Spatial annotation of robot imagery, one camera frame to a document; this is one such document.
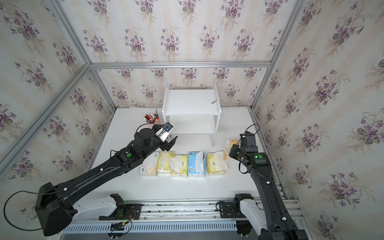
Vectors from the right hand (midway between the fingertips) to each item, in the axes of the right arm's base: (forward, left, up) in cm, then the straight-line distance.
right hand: (236, 150), depth 78 cm
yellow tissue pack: (-4, +40, -11) cm, 42 cm away
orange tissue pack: (+4, +4, -2) cm, 6 cm away
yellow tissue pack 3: (-2, +9, -12) cm, 15 cm away
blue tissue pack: (-5, +21, -10) cm, 24 cm away
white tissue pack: (-5, +48, -10) cm, 49 cm away
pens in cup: (+27, +52, -6) cm, 59 cm away
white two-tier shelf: (+12, +23, +17) cm, 31 cm away
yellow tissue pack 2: (-5, +31, -10) cm, 33 cm away
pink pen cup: (+23, +48, -5) cm, 54 cm away
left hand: (+4, +34, +10) cm, 35 cm away
